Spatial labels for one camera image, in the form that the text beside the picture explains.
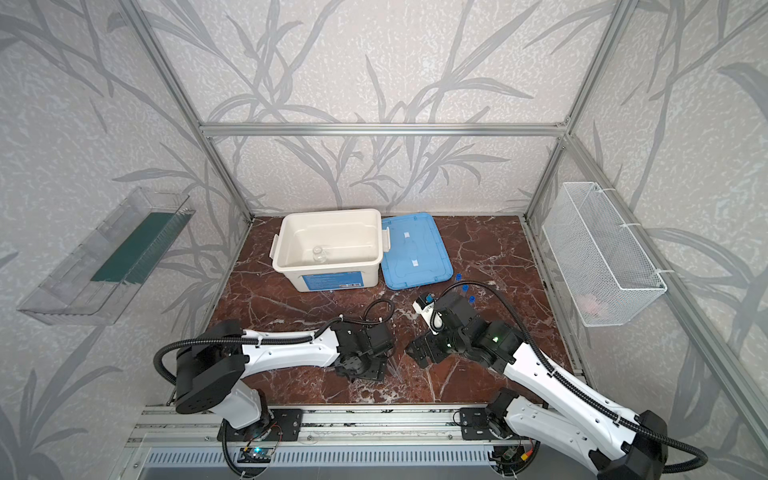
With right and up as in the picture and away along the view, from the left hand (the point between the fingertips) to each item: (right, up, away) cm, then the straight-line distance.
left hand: (377, 367), depth 82 cm
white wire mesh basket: (+50, +27, -21) cm, 61 cm away
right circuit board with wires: (+35, -18, -7) cm, 40 cm away
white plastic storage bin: (-19, +32, +23) cm, 44 cm away
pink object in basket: (+54, +19, -9) cm, 58 cm away
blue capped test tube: (+27, +23, +20) cm, 40 cm away
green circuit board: (-29, -17, -10) cm, 35 cm away
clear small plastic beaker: (-21, +30, +19) cm, 42 cm away
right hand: (+12, +12, -7) cm, 18 cm away
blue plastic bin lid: (+13, +30, +27) cm, 42 cm away
